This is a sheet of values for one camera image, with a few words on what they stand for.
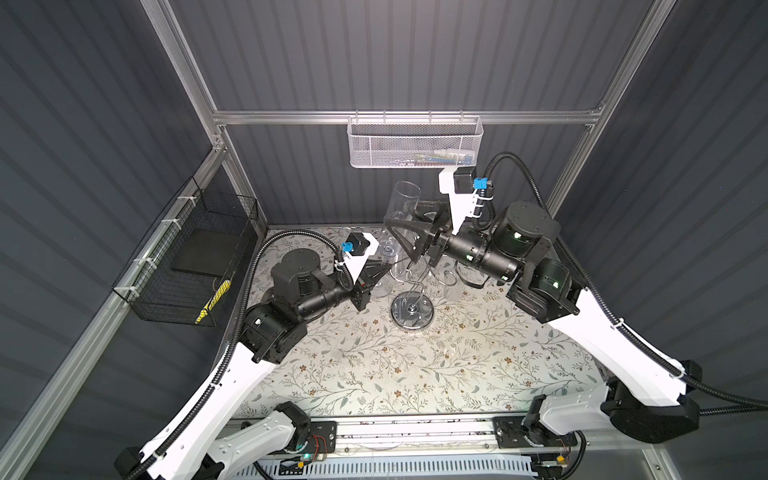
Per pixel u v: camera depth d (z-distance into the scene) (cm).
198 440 37
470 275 47
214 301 64
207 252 73
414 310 94
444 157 91
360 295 52
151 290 64
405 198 50
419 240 42
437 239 41
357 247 46
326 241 47
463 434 75
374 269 56
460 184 40
